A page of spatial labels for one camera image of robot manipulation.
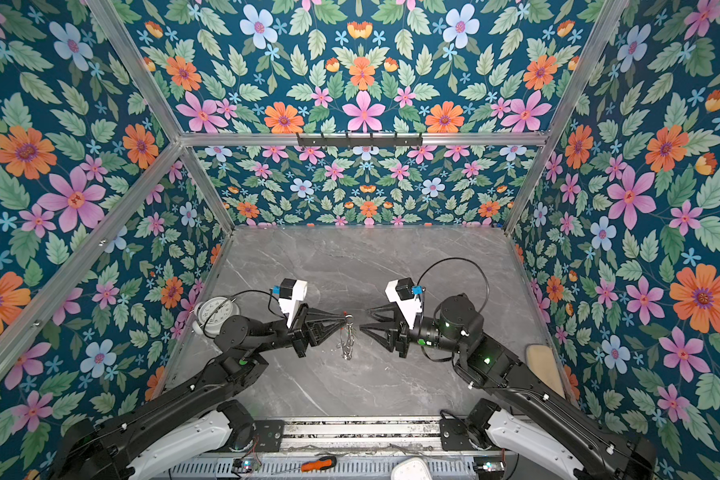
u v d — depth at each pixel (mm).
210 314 924
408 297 515
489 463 706
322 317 573
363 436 750
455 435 733
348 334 596
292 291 538
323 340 582
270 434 741
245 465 702
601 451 404
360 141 927
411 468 672
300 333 539
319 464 687
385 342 553
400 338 522
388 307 592
